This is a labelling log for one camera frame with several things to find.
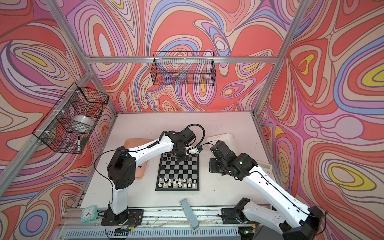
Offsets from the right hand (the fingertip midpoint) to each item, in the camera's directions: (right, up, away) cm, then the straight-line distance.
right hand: (214, 169), depth 73 cm
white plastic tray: (+14, +13, +30) cm, 35 cm away
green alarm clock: (-62, -22, 0) cm, 66 cm away
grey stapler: (-12, -25, +1) cm, 27 cm away
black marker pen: (-65, +11, -3) cm, 66 cm away
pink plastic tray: (-53, +10, +27) cm, 60 cm away
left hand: (-14, +4, +15) cm, 21 cm away
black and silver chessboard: (-21, -7, +11) cm, 25 cm away
